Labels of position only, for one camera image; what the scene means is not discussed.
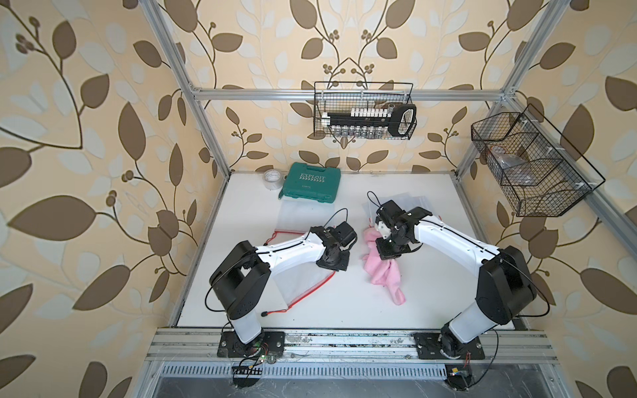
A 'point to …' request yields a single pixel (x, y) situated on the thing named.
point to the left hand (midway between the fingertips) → (338, 261)
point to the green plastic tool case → (308, 182)
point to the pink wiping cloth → (381, 272)
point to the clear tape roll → (273, 179)
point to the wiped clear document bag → (405, 200)
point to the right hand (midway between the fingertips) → (383, 255)
